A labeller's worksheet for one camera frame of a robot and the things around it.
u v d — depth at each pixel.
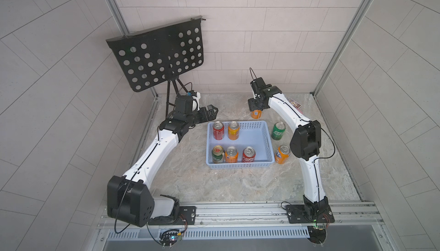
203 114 0.68
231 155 0.79
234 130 0.89
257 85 0.76
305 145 0.56
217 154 0.79
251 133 0.96
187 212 0.71
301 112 1.08
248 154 0.80
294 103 1.11
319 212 0.65
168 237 0.69
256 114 0.94
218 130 0.89
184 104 0.58
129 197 0.38
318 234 0.68
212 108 0.69
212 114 0.69
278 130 0.88
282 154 0.79
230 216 0.72
